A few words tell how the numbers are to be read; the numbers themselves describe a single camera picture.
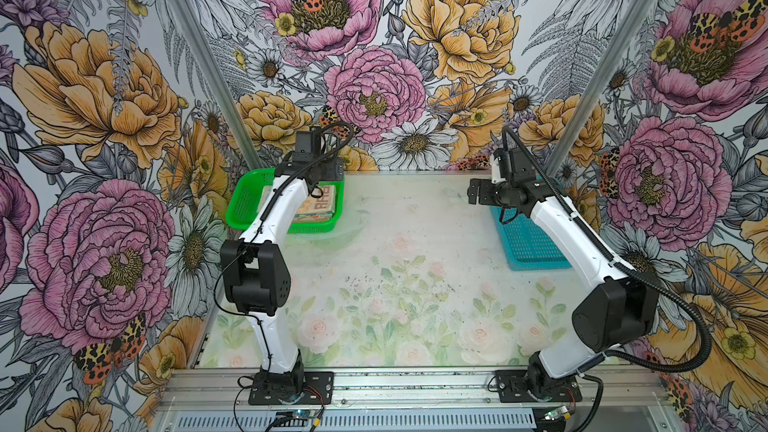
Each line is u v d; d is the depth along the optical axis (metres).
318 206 1.05
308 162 0.64
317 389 0.73
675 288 0.72
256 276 0.49
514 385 0.74
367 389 0.76
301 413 0.71
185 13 0.78
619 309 0.43
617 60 0.88
